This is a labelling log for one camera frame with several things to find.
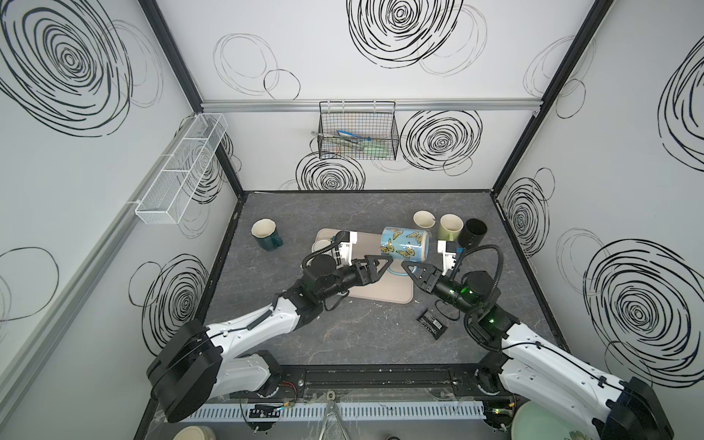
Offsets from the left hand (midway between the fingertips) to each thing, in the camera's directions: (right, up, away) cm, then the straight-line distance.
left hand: (389, 264), depth 70 cm
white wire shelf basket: (-60, +19, +3) cm, 63 cm away
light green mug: (+26, +9, +29) cm, 40 cm away
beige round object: (-45, -37, -8) cm, 59 cm away
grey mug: (+17, +11, +30) cm, 36 cm away
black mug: (+33, +6, +26) cm, 43 cm away
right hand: (+3, -2, -1) cm, 3 cm away
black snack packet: (+14, -20, +13) cm, 28 cm away
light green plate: (+36, -38, -3) cm, 52 cm away
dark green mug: (-41, +7, +26) cm, 49 cm away
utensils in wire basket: (-12, +39, +21) cm, 45 cm away
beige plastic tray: (+2, -11, +19) cm, 22 cm away
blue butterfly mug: (+4, +5, -2) cm, 7 cm away
